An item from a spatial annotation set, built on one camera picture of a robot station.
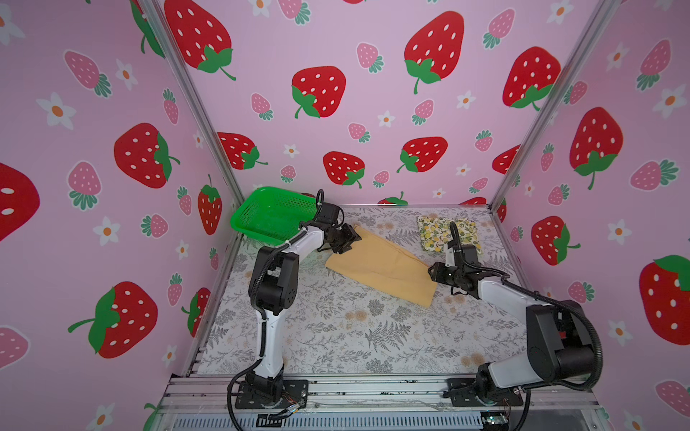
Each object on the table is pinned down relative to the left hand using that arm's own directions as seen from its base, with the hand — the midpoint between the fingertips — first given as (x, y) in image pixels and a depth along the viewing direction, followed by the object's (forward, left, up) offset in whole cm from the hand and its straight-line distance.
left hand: (361, 240), depth 100 cm
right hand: (-12, -24, -2) cm, 27 cm away
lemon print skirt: (+9, -31, -5) cm, 32 cm away
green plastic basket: (+19, +39, -6) cm, 44 cm away
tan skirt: (-6, -8, -7) cm, 12 cm away
